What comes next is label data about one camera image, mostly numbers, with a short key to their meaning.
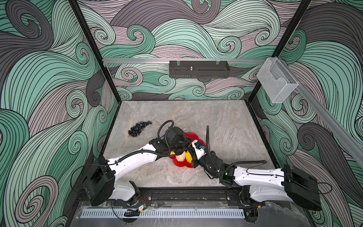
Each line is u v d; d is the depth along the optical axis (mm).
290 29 783
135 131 976
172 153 591
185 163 826
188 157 815
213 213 698
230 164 592
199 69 1011
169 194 755
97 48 886
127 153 475
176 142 608
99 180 403
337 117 580
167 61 933
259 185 496
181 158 830
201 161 671
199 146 626
